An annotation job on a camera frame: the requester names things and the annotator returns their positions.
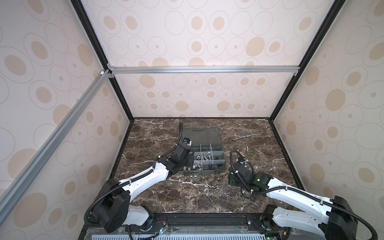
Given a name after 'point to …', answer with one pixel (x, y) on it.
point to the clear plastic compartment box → (209, 153)
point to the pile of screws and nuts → (194, 177)
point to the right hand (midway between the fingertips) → (231, 176)
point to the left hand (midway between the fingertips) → (195, 154)
